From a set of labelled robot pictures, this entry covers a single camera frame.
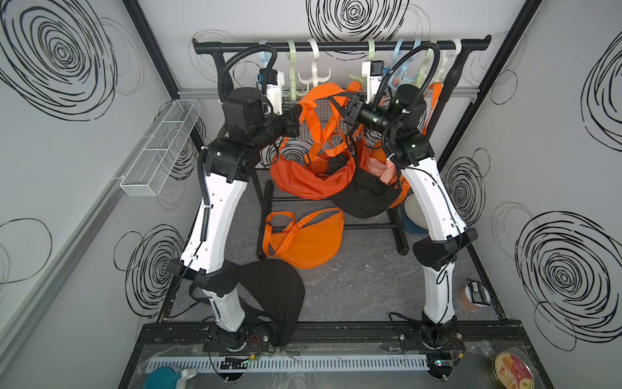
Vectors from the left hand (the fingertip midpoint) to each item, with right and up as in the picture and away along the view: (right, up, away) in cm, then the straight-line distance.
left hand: (300, 106), depth 60 cm
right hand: (+8, +3, -1) cm, 8 cm away
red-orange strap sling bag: (+3, -18, +11) cm, 21 cm away
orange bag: (+2, -41, +32) cm, 52 cm away
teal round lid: (-37, -71, +3) cm, 80 cm away
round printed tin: (+58, -71, +6) cm, 92 cm away
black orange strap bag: (-11, -56, +22) cm, 62 cm away
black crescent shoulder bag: (+21, -23, +21) cm, 37 cm away
